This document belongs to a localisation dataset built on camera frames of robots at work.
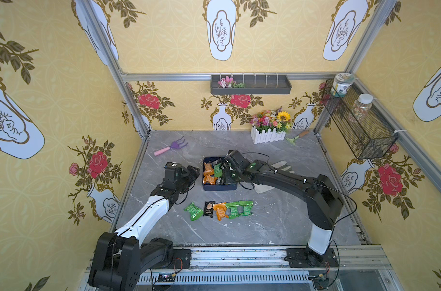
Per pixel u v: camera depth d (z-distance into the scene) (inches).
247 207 34.5
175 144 45.6
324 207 18.5
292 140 46.0
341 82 33.4
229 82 34.6
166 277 28.7
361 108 28.3
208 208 34.2
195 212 33.8
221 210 33.8
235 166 26.8
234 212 33.7
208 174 38.5
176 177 26.3
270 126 41.8
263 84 36.4
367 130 32.4
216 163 39.1
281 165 40.7
